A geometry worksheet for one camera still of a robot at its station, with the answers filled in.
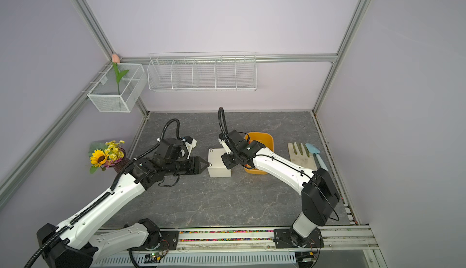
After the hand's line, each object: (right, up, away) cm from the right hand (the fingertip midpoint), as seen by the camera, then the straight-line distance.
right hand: (227, 157), depth 83 cm
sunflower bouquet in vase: (-47, +2, -12) cm, 48 cm away
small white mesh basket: (-54, +33, +5) cm, 63 cm away
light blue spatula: (+47, +1, +17) cm, 50 cm away
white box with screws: (-5, -7, +4) cm, 9 cm away
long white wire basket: (-16, +46, +21) cm, 53 cm away
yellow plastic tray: (+20, +8, +19) cm, 29 cm away
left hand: (-8, -2, -10) cm, 13 cm away
